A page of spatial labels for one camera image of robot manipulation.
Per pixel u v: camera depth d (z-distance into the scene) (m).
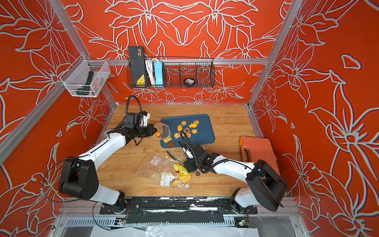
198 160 0.65
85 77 0.91
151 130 0.76
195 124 1.06
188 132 1.01
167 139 0.97
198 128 1.04
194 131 1.01
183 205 0.74
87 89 0.81
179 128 1.03
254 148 0.90
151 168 0.86
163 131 0.97
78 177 0.43
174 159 0.89
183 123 1.07
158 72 0.88
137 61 0.86
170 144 0.95
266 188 0.41
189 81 0.96
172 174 0.81
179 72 0.97
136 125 0.70
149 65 0.87
